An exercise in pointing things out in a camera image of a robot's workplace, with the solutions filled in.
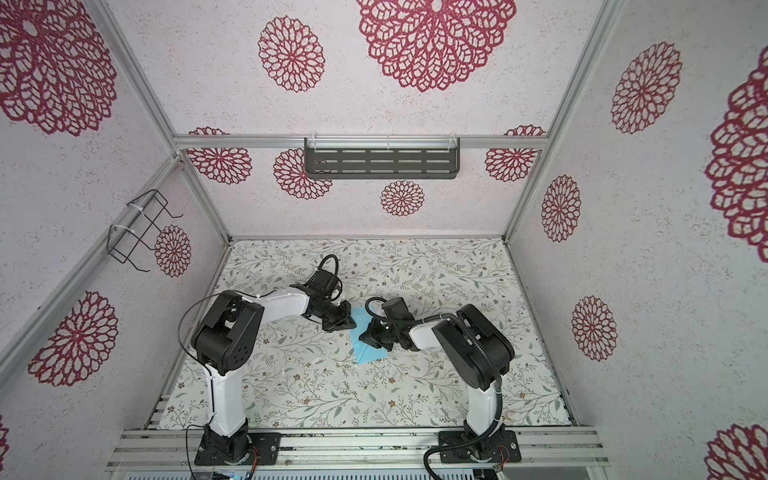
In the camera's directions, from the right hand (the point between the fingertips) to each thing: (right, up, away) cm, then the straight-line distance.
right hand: (357, 333), depth 92 cm
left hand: (-1, +1, +4) cm, 4 cm away
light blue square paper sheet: (+3, -5, -3) cm, 6 cm away
